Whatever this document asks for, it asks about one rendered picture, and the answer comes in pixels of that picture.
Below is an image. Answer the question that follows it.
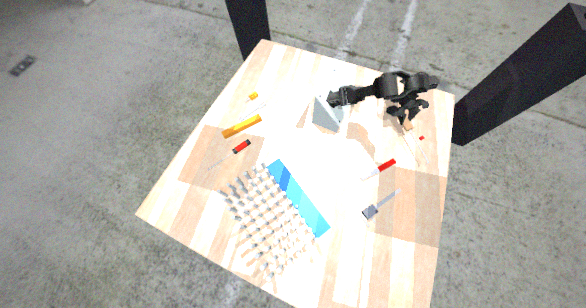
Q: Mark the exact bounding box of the blue flat strip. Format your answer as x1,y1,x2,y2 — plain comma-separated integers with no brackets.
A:
266,159,332,239

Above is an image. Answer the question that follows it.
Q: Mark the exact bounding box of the orange rectangular bar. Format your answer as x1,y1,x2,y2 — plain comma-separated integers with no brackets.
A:
222,114,262,139

